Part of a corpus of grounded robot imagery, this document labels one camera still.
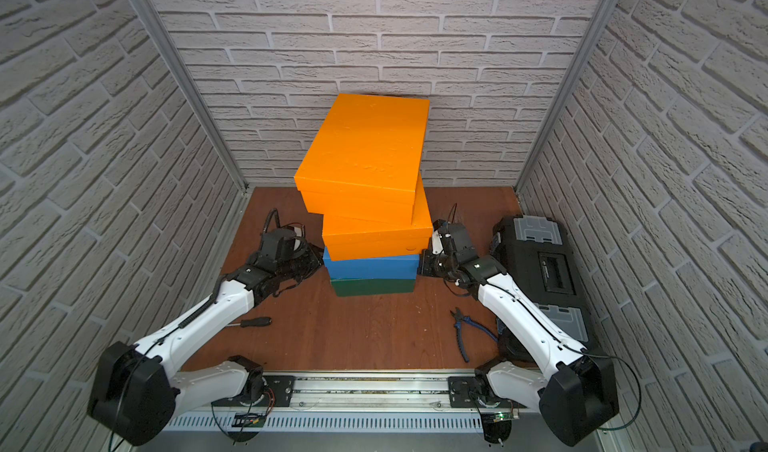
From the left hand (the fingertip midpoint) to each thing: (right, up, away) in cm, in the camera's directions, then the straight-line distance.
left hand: (336, 250), depth 82 cm
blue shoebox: (+16, -4, -6) cm, 18 cm away
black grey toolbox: (+56, -2, -3) cm, 56 cm away
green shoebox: (+6, -12, +8) cm, 16 cm away
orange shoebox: (+6, +5, -17) cm, 19 cm away
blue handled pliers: (+35, -22, +3) cm, 41 cm away
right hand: (+23, -3, -2) cm, 24 cm away
